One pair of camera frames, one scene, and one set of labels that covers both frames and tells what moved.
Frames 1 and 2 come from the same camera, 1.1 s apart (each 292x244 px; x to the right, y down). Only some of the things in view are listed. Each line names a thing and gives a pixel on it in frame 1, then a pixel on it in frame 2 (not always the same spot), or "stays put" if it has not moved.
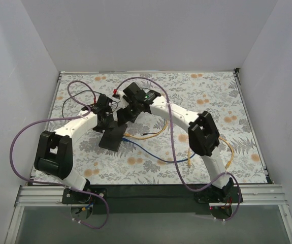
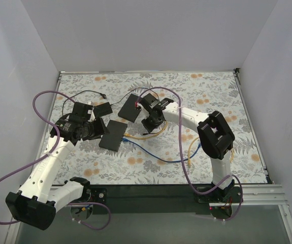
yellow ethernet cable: (129, 135) stays put
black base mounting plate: (152, 199) stays put
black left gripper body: (104, 123) -> (100, 126)
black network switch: (112, 138) stays put
